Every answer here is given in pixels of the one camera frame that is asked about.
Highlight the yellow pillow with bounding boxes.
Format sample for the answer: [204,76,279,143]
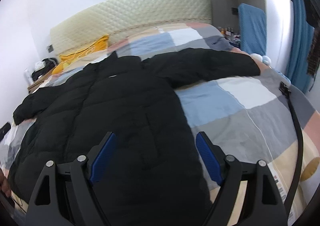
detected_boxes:
[52,35,109,75]

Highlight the plaid patchwork duvet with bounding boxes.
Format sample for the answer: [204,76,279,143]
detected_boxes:
[0,22,320,226]

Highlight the black strap with buckle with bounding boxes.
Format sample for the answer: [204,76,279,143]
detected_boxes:
[279,81,304,219]

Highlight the white plush toy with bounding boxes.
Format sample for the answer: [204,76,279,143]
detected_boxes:
[251,53,272,66]

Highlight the wooden nightstand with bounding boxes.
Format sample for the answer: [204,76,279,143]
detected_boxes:
[28,70,53,94]

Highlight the blue curtain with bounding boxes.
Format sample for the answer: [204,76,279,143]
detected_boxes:
[286,0,314,93]

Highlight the cream quilted headboard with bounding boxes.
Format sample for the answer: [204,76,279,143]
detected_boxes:
[50,0,212,54]

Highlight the black puffer jacket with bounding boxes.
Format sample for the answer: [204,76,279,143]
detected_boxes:
[8,49,260,225]

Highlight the black bag on nightstand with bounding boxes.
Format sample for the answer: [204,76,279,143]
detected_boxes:
[31,58,58,82]

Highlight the blue towel covered chair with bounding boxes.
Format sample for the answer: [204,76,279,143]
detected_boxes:
[238,3,267,56]

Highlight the person's left hand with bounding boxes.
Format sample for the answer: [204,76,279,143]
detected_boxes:
[0,169,11,197]

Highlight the black wall socket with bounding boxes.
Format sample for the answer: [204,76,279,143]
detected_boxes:
[47,45,54,53]

